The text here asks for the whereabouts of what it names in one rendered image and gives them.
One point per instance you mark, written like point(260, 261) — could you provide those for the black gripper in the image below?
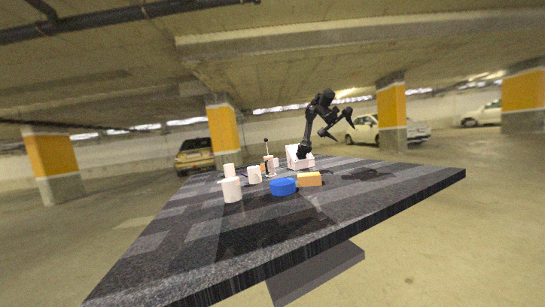
point(346, 112)

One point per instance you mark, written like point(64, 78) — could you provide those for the blue short cylinder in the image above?
point(282, 186)

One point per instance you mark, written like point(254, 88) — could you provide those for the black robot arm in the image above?
point(322, 101)

